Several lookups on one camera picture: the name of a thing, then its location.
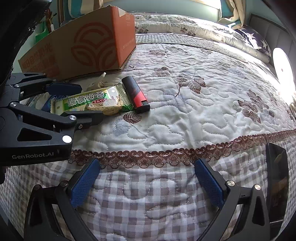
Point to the brown cardboard box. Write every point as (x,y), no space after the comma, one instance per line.
(92,46)

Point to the floral quilted bedspread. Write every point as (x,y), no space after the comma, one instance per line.
(185,115)

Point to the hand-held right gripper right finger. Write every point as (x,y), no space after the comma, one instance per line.
(209,183)

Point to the green shopping bag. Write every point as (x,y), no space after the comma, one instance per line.
(42,32)

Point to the white round disc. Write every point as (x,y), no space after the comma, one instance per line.
(282,69)

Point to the beige curtain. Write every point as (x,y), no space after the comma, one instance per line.
(238,11)

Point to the navy star pillow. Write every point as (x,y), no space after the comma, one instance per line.
(254,38)

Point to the black red lighter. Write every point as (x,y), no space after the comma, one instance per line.
(134,92)

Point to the green snack packet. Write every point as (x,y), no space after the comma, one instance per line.
(97,100)

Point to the blue white packet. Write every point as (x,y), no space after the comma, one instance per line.
(47,104)

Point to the black smartphone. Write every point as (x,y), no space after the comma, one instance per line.
(277,180)

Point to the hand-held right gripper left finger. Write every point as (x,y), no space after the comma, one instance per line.
(85,183)

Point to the folded floral quilt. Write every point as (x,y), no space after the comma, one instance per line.
(185,24)

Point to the grey padded headboard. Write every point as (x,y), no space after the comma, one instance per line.
(270,27)

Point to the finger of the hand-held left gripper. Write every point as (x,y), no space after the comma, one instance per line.
(64,88)
(87,117)

